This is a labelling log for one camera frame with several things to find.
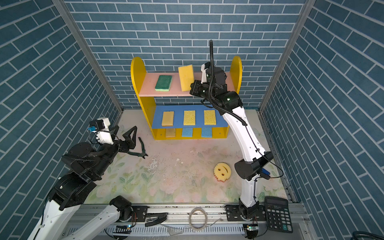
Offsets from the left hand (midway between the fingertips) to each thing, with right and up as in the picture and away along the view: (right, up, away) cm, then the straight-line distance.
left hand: (129, 126), depth 59 cm
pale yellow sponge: (+8, +5, +36) cm, 37 cm away
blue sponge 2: (+33, -5, +46) cm, 57 cm away
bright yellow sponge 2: (+34, +5, +38) cm, 51 cm away
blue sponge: (+19, -5, +46) cm, 50 cm away
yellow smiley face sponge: (+41, -26, +26) cm, 56 cm away
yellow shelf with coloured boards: (+16, +2, +35) cm, 38 cm away
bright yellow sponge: (+21, +5, +37) cm, 43 cm away
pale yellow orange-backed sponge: (+8, -5, +44) cm, 45 cm away
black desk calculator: (+67, -44, +14) cm, 81 cm away
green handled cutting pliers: (-8, -18, +35) cm, 40 cm away
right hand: (+22, +20, +10) cm, 32 cm away
